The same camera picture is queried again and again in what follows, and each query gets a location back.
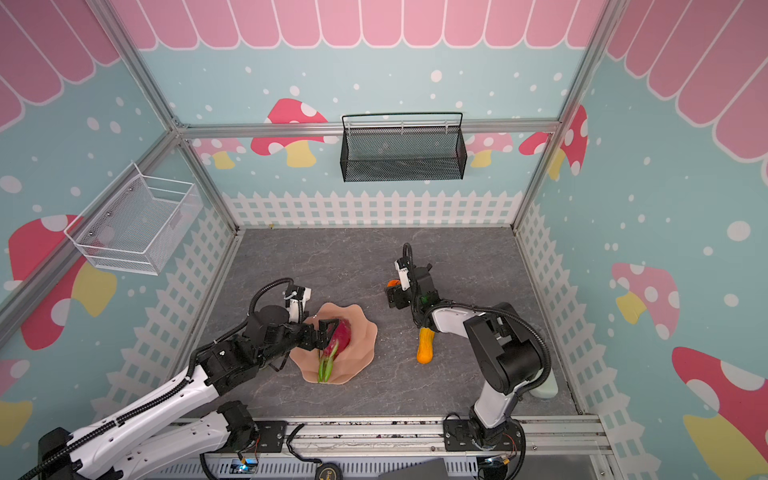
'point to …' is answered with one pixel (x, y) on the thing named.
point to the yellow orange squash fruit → (426, 344)
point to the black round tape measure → (329, 471)
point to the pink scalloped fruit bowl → (357, 356)
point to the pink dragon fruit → (335, 348)
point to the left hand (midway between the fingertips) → (323, 324)
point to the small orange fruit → (393, 283)
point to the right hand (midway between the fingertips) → (396, 283)
